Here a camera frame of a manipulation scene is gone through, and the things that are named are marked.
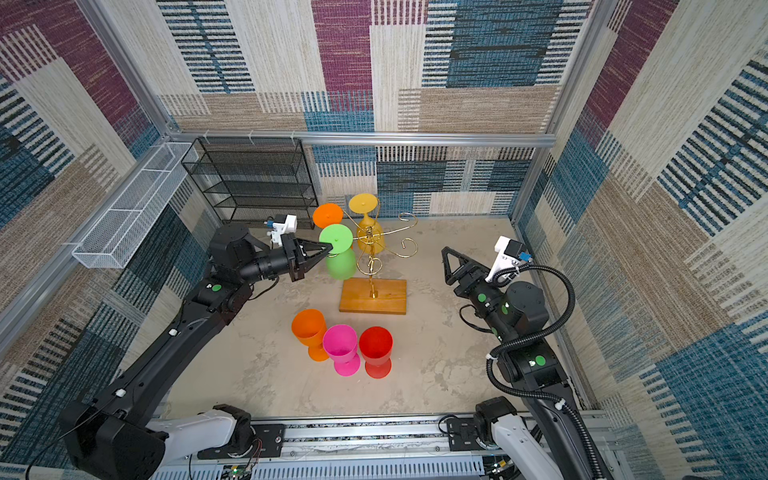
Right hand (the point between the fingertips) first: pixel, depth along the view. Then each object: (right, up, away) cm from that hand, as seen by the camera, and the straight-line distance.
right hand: (448, 259), depth 64 cm
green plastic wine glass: (-24, -1, +10) cm, 26 cm away
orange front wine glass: (-34, -18, +18) cm, 43 cm away
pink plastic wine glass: (-25, -23, +16) cm, 37 cm away
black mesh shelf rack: (-61, +27, +45) cm, 81 cm away
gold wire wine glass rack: (-16, -12, +34) cm, 39 cm away
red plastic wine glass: (-15, -21, +10) cm, 28 cm away
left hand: (-24, +3, +1) cm, 25 cm away
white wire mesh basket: (-77, +4, +7) cm, 77 cm away
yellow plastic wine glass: (-17, +5, +11) cm, 21 cm away
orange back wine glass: (-28, +11, +11) cm, 32 cm away
